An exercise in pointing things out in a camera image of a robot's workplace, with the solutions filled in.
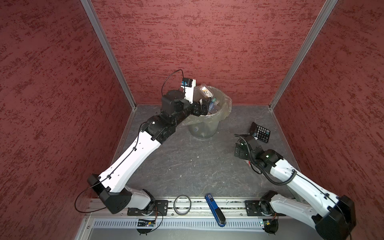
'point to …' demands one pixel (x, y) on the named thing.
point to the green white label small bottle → (202, 91)
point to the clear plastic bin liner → (213, 119)
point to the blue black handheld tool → (216, 211)
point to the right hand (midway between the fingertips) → (243, 153)
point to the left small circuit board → (144, 222)
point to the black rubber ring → (190, 201)
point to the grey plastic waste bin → (207, 132)
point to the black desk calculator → (259, 132)
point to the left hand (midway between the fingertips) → (201, 100)
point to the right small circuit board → (271, 226)
